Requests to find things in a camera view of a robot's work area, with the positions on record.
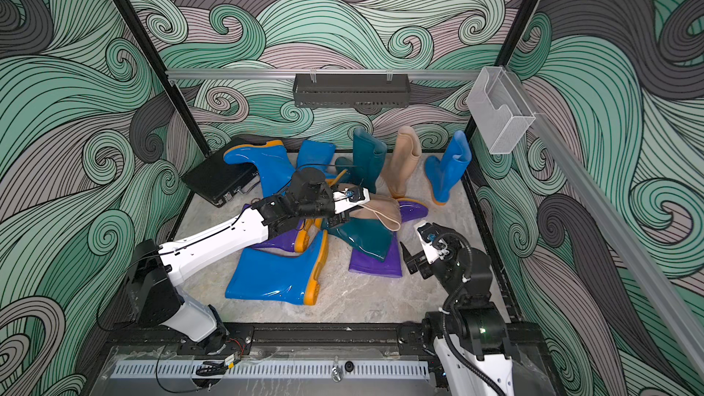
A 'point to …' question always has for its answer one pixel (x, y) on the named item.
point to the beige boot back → (405, 154)
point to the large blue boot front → (257, 274)
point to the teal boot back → (368, 158)
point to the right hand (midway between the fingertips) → (419, 233)
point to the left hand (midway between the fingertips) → (362, 197)
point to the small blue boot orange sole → (321, 155)
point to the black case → (215, 179)
